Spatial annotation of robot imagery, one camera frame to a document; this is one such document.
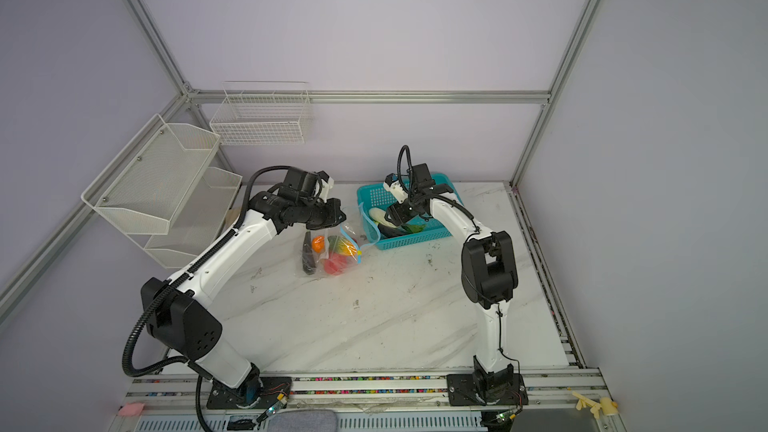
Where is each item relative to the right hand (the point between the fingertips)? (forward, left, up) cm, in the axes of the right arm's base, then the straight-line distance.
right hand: (392, 209), depth 95 cm
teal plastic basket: (+14, +6, -8) cm, 17 cm away
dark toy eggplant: (-14, +27, -8) cm, 31 cm away
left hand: (-12, +13, +10) cm, 20 cm away
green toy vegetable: (-15, +14, +2) cm, 21 cm away
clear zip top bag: (-15, +18, -1) cm, 24 cm away
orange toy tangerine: (-7, +25, -9) cm, 27 cm away
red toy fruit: (-19, +16, -2) cm, 25 cm away
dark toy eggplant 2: (-2, +3, -9) cm, 10 cm away
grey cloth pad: (-55, +20, -10) cm, 60 cm away
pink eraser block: (-54, +62, -11) cm, 83 cm away
